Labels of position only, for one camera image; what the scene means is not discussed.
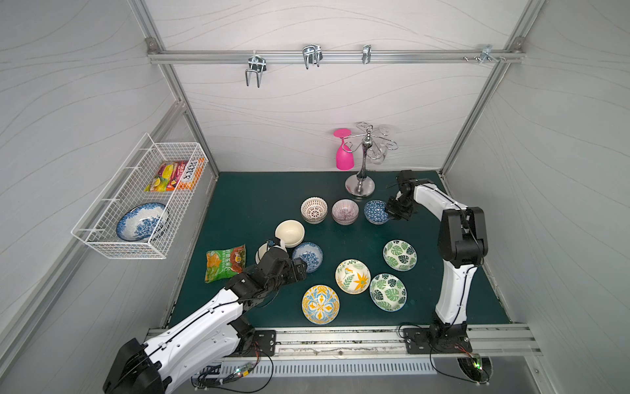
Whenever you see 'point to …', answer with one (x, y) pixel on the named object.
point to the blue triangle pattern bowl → (374, 212)
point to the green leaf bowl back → (399, 255)
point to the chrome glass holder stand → (359, 185)
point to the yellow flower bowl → (353, 277)
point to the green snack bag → (223, 263)
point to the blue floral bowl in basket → (142, 222)
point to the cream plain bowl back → (291, 231)
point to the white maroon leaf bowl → (314, 210)
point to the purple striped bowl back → (344, 211)
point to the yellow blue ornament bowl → (320, 304)
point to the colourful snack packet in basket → (176, 176)
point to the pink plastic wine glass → (344, 159)
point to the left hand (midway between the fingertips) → (299, 268)
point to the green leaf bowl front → (388, 292)
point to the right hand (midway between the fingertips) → (388, 212)
